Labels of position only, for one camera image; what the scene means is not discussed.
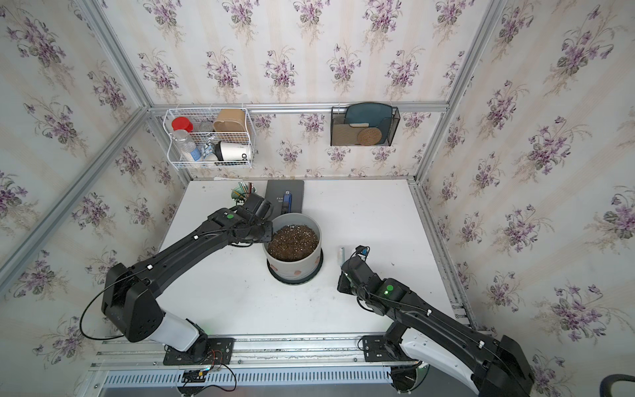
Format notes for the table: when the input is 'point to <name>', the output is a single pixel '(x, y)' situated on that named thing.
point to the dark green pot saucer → (299, 279)
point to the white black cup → (233, 150)
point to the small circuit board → (193, 376)
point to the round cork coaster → (370, 136)
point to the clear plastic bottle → (185, 145)
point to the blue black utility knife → (287, 202)
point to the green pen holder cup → (242, 191)
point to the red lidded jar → (182, 123)
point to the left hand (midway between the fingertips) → (273, 235)
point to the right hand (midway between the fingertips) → (342, 277)
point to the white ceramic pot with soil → (295, 251)
